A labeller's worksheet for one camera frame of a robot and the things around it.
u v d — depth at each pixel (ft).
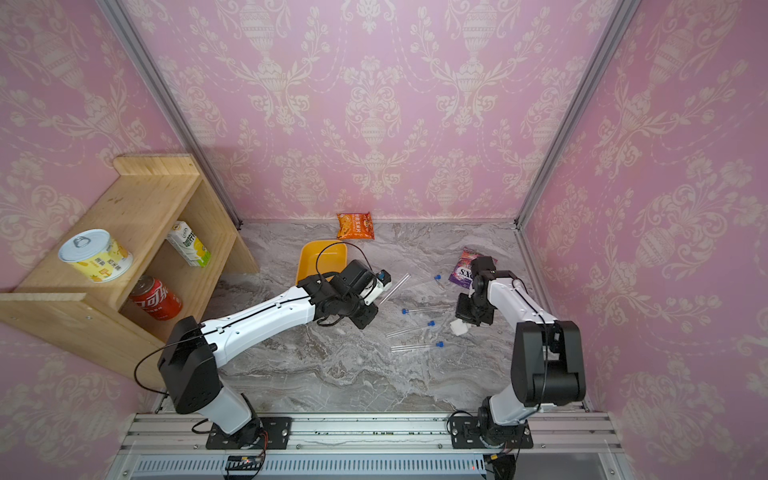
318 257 3.53
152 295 2.12
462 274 3.37
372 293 2.17
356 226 3.79
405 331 3.04
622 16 2.26
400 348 2.88
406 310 3.18
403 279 2.71
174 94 2.84
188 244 2.45
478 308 2.44
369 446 2.42
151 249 1.91
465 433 2.39
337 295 1.95
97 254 1.63
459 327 2.88
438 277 3.40
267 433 2.42
